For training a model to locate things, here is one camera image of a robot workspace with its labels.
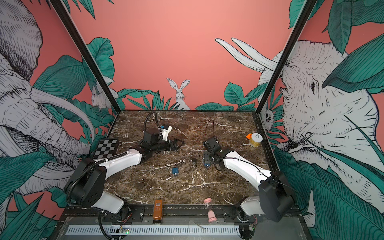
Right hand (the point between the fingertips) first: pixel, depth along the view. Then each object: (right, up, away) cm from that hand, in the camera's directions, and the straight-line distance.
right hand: (208, 155), depth 86 cm
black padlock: (-8, -4, +8) cm, 12 cm away
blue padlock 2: (0, -7, +5) cm, 9 cm away
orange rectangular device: (-26, -24, -14) cm, 38 cm away
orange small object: (+30, +10, +18) cm, 37 cm away
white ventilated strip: (-28, -32, -16) cm, 45 cm away
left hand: (-16, +9, -1) cm, 19 cm away
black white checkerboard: (-65, +3, +9) cm, 66 cm away
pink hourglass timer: (0, -27, -13) cm, 30 cm away
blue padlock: (-19, -10, +2) cm, 22 cm away
